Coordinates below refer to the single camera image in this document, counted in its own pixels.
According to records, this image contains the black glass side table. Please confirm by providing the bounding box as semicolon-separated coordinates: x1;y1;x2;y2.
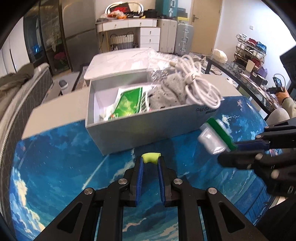
205;56;280;115

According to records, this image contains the white drawer desk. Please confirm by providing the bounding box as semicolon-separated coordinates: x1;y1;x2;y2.
96;19;161;53

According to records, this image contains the silver refrigerator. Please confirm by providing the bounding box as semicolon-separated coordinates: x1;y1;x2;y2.
60;0;99;71

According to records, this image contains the grey phone box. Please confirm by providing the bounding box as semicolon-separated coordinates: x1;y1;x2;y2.
85;69;218;155

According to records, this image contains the silver suitcase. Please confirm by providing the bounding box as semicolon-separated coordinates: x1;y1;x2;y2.
174;23;194;56

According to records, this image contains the marble coffee table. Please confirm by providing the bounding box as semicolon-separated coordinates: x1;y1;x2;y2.
83;48;167;87

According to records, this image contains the woven basket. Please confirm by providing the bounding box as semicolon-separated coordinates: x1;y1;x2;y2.
109;32;134;51

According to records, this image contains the red nike shoebox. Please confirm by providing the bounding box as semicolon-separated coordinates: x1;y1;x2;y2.
109;3;130;14

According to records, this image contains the grey dotted sock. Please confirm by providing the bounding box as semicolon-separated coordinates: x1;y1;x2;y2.
147;73;187;110

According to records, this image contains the yellow foam earplug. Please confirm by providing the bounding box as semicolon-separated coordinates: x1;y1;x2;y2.
142;152;161;165

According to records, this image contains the person's right hand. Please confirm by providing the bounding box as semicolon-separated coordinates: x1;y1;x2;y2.
275;89;290;105

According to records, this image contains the teal suitcase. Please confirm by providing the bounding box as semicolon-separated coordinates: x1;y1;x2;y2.
155;0;178;18

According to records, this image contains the wooden door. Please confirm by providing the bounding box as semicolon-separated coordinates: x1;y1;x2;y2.
191;0;222;55

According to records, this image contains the clear zip plastic bag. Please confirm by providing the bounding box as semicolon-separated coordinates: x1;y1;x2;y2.
145;49;206;86

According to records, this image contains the grey slipper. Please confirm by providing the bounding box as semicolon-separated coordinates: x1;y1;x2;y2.
58;79;68;90

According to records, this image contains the shoe rack with shoes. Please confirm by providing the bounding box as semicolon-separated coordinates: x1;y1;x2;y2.
234;34;267;71

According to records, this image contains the blue sky desk mat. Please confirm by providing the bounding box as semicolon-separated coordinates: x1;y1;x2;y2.
9;96;274;240

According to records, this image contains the beige suitcase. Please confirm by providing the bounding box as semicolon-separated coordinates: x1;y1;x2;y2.
157;19;178;53

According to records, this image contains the dark glass display cabinet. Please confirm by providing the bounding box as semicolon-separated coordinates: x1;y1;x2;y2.
23;0;70;76

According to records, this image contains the green medicine sachet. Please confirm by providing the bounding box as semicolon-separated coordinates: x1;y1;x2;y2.
100;85;154;121

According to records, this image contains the white plush toy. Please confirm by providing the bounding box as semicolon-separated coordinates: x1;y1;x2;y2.
212;49;228;64

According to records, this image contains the white charging cable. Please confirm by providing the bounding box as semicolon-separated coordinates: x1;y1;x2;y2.
169;54;225;110

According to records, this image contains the olive green jacket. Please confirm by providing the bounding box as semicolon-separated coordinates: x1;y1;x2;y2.
0;63;34;92

